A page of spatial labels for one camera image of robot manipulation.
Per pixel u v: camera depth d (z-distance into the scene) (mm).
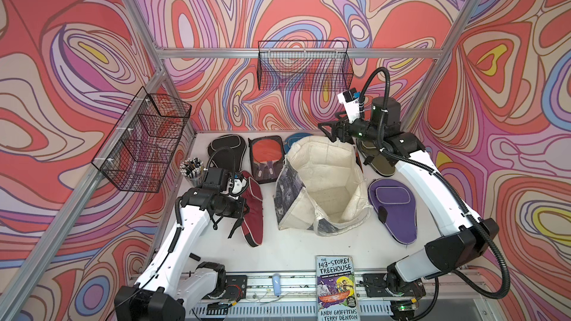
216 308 717
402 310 704
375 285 731
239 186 716
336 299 691
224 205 628
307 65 959
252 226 726
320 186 951
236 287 731
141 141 888
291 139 1113
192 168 839
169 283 394
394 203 898
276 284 718
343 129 608
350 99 586
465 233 405
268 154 1077
